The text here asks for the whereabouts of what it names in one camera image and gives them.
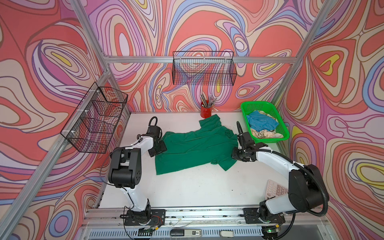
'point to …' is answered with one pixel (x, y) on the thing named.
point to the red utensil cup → (206, 112)
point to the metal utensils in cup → (207, 103)
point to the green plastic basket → (249, 107)
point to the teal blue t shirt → (258, 121)
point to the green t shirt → (212, 142)
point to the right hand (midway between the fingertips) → (235, 158)
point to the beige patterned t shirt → (266, 133)
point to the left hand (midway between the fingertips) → (163, 148)
